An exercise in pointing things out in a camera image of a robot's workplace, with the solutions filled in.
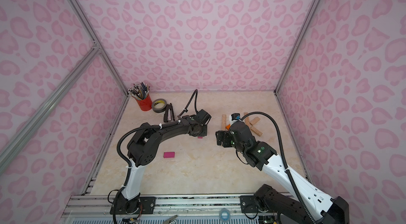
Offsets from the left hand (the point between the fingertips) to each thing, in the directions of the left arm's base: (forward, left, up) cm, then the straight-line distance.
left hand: (207, 133), depth 97 cm
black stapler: (+21, +26, 0) cm, 34 cm away
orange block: (+5, -13, 0) cm, 14 cm away
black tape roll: (+22, +34, 0) cm, 40 cm away
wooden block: (-12, -16, +33) cm, 38 cm away
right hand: (-10, -7, +19) cm, 23 cm away
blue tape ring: (-41, -8, 0) cm, 42 cm away
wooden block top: (+9, -11, 0) cm, 14 cm away
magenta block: (-3, +4, +1) cm, 5 cm away
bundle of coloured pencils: (+23, +42, +15) cm, 50 cm away
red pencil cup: (+18, +40, +7) cm, 45 cm away
